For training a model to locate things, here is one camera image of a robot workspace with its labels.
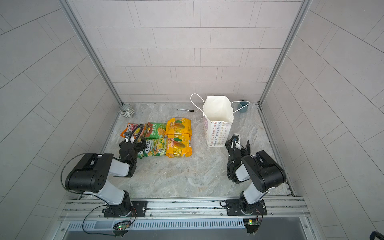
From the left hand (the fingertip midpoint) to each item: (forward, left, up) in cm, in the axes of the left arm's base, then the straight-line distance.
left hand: (139, 134), depth 92 cm
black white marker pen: (+25, -27, -6) cm, 37 cm away
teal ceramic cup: (+23, -67, +4) cm, 71 cm away
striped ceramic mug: (+21, +15, -3) cm, 26 cm away
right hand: (-3, -62, +1) cm, 62 cm away
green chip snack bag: (+5, -8, -4) cm, 11 cm away
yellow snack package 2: (-8, -26, 0) cm, 27 cm away
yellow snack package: (+7, -24, 0) cm, 25 cm away
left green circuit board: (-46, -4, -1) cm, 46 cm away
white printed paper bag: (+11, -50, +2) cm, 51 cm away
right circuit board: (-45, -62, -6) cm, 77 cm away
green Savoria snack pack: (-8, -10, -2) cm, 13 cm away
